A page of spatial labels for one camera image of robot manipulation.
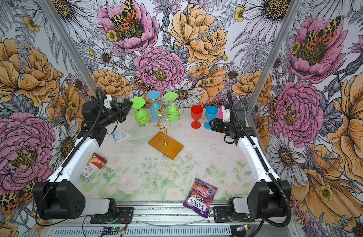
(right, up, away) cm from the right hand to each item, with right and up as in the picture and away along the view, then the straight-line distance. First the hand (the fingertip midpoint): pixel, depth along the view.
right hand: (213, 126), depth 82 cm
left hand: (-40, +10, -7) cm, 42 cm away
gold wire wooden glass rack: (-30, -11, +17) cm, 36 cm away
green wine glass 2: (-23, +8, +5) cm, 25 cm away
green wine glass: (-38, +5, -5) cm, 38 cm away
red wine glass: (-8, +9, +17) cm, 21 cm away
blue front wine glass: (+2, +8, +17) cm, 19 cm away
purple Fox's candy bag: (-8, -37, -5) cm, 38 cm away
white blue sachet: (-61, -7, +23) cm, 65 cm away
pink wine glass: (+9, +8, +19) cm, 22 cm away
